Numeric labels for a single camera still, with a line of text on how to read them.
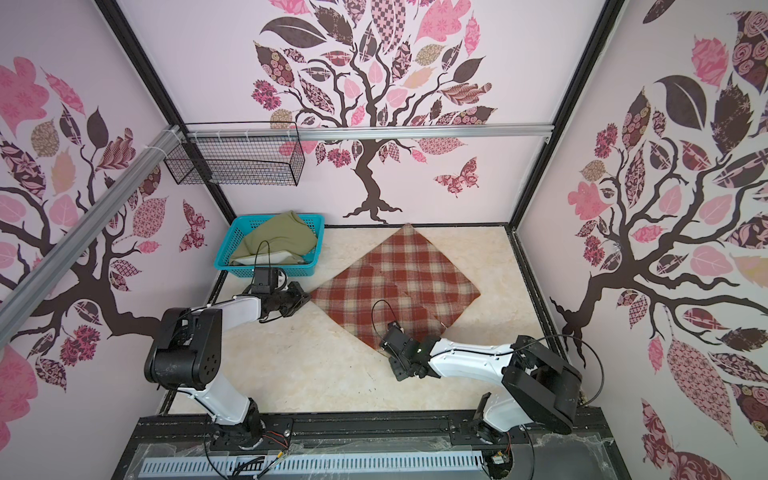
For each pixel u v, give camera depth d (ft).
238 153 3.11
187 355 1.55
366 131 3.09
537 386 1.39
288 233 3.65
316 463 2.29
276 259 3.36
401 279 3.41
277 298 2.68
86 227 2.00
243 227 3.66
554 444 2.37
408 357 2.11
